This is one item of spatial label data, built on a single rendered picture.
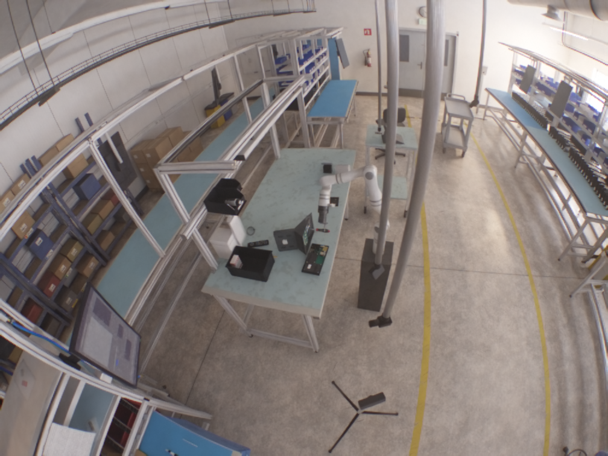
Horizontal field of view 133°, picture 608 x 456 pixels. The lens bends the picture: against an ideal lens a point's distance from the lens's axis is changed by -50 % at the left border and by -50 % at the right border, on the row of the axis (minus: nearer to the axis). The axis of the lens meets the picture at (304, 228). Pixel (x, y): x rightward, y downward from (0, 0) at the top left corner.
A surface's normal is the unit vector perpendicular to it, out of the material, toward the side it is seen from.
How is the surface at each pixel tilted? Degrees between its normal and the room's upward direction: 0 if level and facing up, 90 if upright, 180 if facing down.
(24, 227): 90
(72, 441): 89
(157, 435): 0
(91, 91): 90
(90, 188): 90
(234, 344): 0
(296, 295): 0
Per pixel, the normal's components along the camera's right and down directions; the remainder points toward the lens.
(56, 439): 0.95, 0.06
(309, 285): -0.13, -0.69
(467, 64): -0.25, 0.72
